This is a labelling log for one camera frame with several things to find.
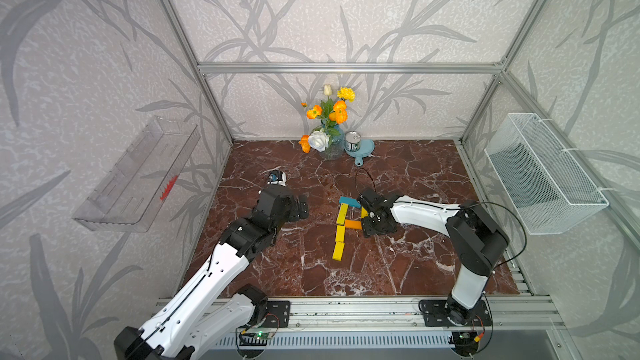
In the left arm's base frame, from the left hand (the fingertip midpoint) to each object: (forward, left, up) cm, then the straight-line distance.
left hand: (294, 199), depth 76 cm
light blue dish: (+40, -28, -20) cm, 52 cm away
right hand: (0, -27, -21) cm, 34 cm away
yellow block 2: (-2, -15, -20) cm, 25 cm away
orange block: (+1, -20, -20) cm, 28 cm away
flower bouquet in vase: (+20, -10, +7) cm, 23 cm away
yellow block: (+6, -15, -21) cm, 27 cm away
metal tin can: (+41, -21, -16) cm, 49 cm away
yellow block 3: (-8, -14, -20) cm, 26 cm away
